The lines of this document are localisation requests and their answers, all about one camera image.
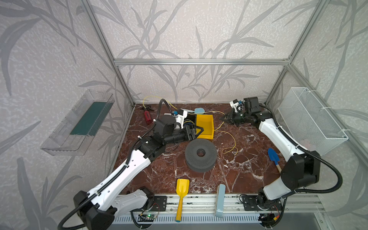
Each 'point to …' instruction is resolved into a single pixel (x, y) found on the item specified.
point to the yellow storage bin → (205, 121)
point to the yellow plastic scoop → (182, 187)
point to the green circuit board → (150, 216)
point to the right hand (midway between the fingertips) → (219, 114)
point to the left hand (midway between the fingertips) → (202, 127)
